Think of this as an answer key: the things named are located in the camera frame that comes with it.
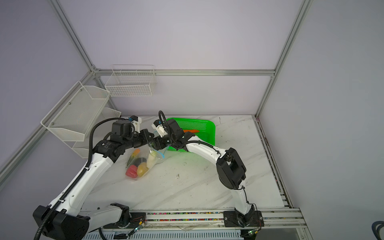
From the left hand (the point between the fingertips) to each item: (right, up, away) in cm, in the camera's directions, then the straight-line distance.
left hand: (153, 136), depth 75 cm
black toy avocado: (-10, -14, +7) cm, 18 cm away
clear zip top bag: (+5, -9, -1) cm, 10 cm away
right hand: (-3, -4, +5) cm, 7 cm away
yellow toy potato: (-10, -20, +12) cm, 25 cm away
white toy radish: (-4, -14, +9) cm, 17 cm away
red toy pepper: (-15, -21, +9) cm, 27 cm away
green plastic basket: (+29, +4, +33) cm, 44 cm away
